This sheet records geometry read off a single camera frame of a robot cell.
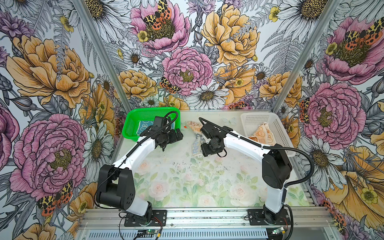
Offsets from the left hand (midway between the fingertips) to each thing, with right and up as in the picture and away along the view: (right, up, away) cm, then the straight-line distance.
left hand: (176, 142), depth 87 cm
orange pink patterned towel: (+57, +2, +15) cm, 59 cm away
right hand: (+19, -8, 0) cm, 21 cm away
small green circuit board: (+50, -40, -16) cm, 66 cm away
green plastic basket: (-34, +16, +21) cm, 43 cm away
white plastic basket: (+52, +12, +24) cm, 58 cm away
